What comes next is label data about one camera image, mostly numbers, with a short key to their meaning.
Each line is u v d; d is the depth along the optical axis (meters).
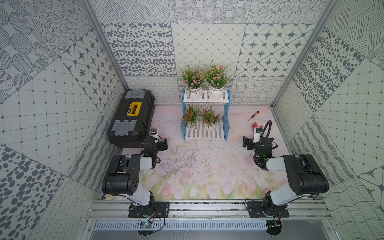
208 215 0.73
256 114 1.17
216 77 0.71
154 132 0.83
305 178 0.45
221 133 1.01
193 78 0.77
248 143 0.86
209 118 0.91
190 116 0.91
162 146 0.88
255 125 1.04
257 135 0.84
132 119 0.88
